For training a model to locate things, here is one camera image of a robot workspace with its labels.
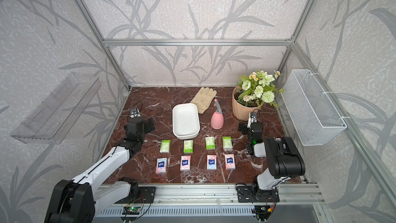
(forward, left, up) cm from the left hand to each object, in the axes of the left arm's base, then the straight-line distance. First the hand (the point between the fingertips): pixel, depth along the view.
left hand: (142, 120), depth 86 cm
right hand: (+5, -63, -6) cm, 64 cm away
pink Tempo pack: (-20, -25, -10) cm, 34 cm away
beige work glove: (+26, -33, -12) cm, 44 cm away
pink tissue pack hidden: (-20, -39, -11) cm, 45 cm away
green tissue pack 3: (-9, -38, -10) cm, 41 cm away
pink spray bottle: (+4, -43, -5) cm, 43 cm away
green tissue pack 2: (-11, -26, -10) cm, 30 cm away
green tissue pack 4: (-9, -49, -10) cm, 50 cm away
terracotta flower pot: (+7, -57, 0) cm, 57 cm away
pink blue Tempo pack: (-22, -12, -11) cm, 27 cm away
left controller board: (-41, -1, -14) cm, 43 cm away
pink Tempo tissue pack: (-20, -49, -9) cm, 54 cm away
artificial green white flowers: (+8, -63, +18) cm, 66 cm away
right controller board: (-41, -64, -16) cm, 77 cm away
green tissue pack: (-11, -13, -10) cm, 20 cm away
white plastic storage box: (+8, -22, -13) cm, 27 cm away
